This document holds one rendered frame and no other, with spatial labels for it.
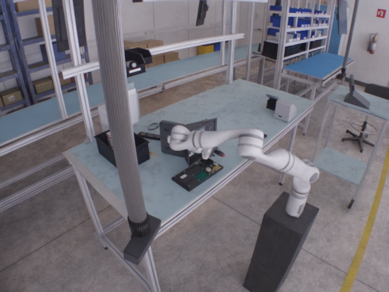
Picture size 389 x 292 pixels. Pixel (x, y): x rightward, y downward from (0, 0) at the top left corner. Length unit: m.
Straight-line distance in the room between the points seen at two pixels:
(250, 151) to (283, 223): 0.59
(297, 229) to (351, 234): 1.41
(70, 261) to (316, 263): 2.09
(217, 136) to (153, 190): 0.47
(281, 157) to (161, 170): 0.67
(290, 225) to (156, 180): 0.73
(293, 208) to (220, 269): 0.98
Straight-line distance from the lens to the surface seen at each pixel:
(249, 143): 0.91
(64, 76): 1.52
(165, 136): 1.46
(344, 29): 4.86
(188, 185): 1.26
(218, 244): 2.29
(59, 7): 2.75
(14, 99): 4.61
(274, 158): 0.99
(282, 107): 1.98
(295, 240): 1.41
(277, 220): 1.39
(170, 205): 1.20
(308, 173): 1.20
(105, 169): 1.48
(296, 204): 1.36
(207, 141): 0.99
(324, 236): 2.59
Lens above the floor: 1.86
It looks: 33 degrees down
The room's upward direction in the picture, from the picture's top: straight up
